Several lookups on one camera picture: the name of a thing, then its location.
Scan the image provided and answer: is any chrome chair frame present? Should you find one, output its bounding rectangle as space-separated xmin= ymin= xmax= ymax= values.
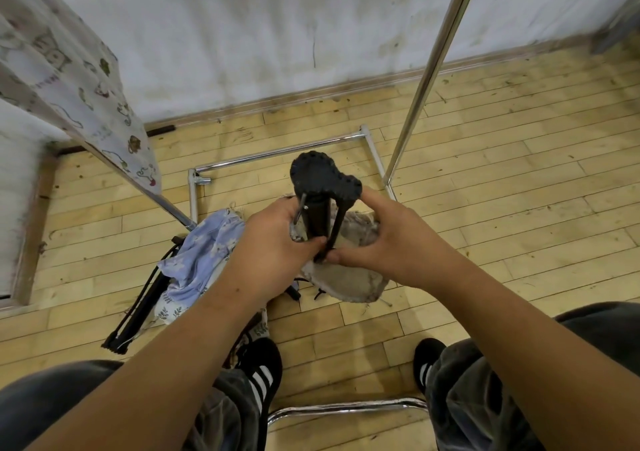
xmin=266 ymin=396 xmax=431 ymax=428

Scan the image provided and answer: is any person's right hand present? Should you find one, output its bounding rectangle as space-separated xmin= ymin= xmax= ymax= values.
xmin=325 ymin=186 xmax=479 ymax=298

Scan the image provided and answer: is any person's left forearm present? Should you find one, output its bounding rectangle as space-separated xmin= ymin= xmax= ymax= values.
xmin=25 ymin=285 xmax=261 ymax=451

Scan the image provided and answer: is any person's left hand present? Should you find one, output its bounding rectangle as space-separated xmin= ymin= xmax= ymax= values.
xmin=219 ymin=196 xmax=329 ymax=312

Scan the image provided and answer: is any black striped left shoe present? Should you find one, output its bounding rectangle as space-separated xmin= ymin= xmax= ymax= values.
xmin=234 ymin=337 xmax=284 ymax=415

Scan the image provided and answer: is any grey metal furniture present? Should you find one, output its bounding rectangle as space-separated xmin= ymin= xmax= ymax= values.
xmin=591 ymin=3 xmax=640 ymax=56

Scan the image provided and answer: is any person's right forearm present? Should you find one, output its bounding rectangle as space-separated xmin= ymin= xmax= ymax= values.
xmin=432 ymin=265 xmax=640 ymax=451

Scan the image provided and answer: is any black striped right shoe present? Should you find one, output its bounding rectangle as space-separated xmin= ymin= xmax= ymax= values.
xmin=412 ymin=337 xmax=448 ymax=398

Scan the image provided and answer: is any chrome clothes rack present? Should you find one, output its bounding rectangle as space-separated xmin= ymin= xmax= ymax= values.
xmin=81 ymin=0 xmax=487 ymax=232

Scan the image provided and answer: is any black striped shoe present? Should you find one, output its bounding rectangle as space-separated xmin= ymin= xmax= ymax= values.
xmin=412 ymin=337 xmax=448 ymax=398
xmin=234 ymin=337 xmax=284 ymax=415

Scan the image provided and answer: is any black baseboard strip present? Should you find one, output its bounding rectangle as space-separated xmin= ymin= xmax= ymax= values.
xmin=55 ymin=123 xmax=178 ymax=157

